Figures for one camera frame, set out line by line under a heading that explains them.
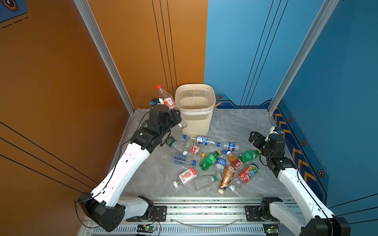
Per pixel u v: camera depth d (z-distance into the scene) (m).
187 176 0.81
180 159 0.87
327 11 0.71
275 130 0.70
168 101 0.67
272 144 0.61
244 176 0.81
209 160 0.87
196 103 1.06
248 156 0.89
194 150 0.91
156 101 0.60
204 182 0.84
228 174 0.81
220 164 0.86
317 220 0.40
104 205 0.37
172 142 0.94
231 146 0.94
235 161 0.87
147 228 0.71
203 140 0.96
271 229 0.71
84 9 0.70
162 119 0.53
